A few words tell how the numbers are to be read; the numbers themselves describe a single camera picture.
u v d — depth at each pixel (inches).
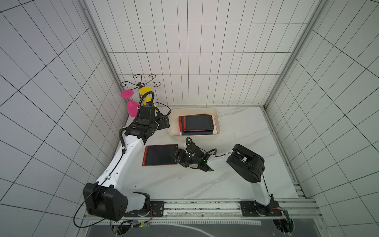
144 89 33.2
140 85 35.3
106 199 15.2
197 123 42.0
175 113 43.5
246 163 21.4
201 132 41.7
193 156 28.4
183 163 32.0
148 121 22.4
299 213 28.6
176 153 32.4
